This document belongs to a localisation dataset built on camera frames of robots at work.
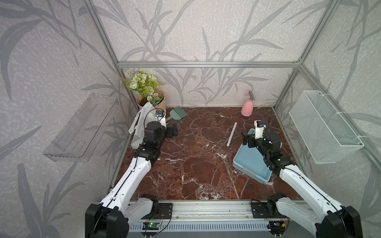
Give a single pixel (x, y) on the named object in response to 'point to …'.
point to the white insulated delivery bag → (147, 114)
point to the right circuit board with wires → (278, 226)
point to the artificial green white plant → (146, 84)
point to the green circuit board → (151, 226)
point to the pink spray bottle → (247, 109)
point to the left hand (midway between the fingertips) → (168, 121)
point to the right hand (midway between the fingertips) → (250, 130)
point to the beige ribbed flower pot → (141, 101)
